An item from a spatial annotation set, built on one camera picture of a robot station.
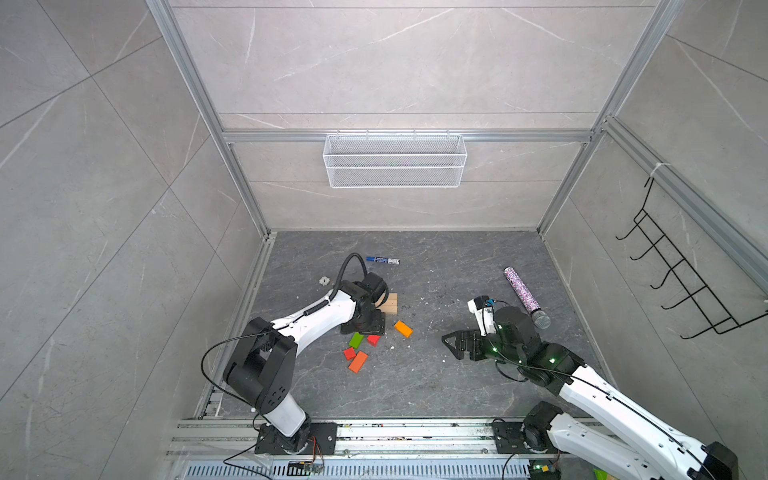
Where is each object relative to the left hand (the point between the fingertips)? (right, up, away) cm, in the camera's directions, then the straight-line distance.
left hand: (369, 322), depth 88 cm
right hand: (+23, -1, -11) cm, 26 cm away
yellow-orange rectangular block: (+10, -3, +5) cm, 12 cm away
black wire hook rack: (+74, +8, -27) cm, 79 cm away
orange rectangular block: (-3, -11, -2) cm, 12 cm away
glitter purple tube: (+53, 0, +4) cm, 53 cm away
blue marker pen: (+4, +18, +23) cm, 29 cm away
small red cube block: (-6, -9, 0) cm, 11 cm away
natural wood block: (+7, +3, +11) cm, 13 cm away
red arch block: (+1, -5, +1) cm, 5 cm away
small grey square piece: (-18, +11, +17) cm, 27 cm away
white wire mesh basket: (+8, +53, +13) cm, 55 cm away
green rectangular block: (-4, -6, +3) cm, 8 cm away
